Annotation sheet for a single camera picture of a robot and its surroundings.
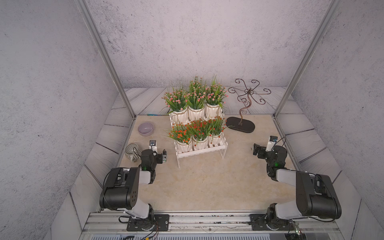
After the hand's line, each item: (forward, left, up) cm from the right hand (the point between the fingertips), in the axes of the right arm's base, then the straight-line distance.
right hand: (263, 144), depth 92 cm
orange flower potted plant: (-6, +47, +18) cm, 51 cm away
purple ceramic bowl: (+17, +78, -5) cm, 80 cm away
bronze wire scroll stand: (+24, +11, -8) cm, 28 cm away
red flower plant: (-5, +39, +19) cm, 43 cm away
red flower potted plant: (-1, +30, +17) cm, 35 cm away
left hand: (-2, +64, -3) cm, 64 cm away
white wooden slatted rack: (-10, +49, +5) cm, 51 cm away
